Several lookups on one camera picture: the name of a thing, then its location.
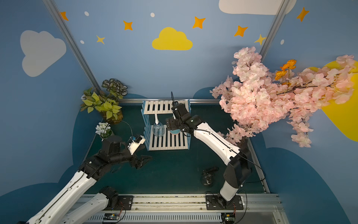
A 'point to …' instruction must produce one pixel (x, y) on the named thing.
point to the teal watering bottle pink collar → (175, 131)
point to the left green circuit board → (111, 216)
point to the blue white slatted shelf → (168, 141)
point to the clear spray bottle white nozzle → (158, 129)
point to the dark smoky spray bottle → (207, 177)
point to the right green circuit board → (228, 218)
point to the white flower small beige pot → (103, 129)
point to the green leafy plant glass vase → (106, 101)
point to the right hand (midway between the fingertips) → (175, 119)
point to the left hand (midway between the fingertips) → (147, 149)
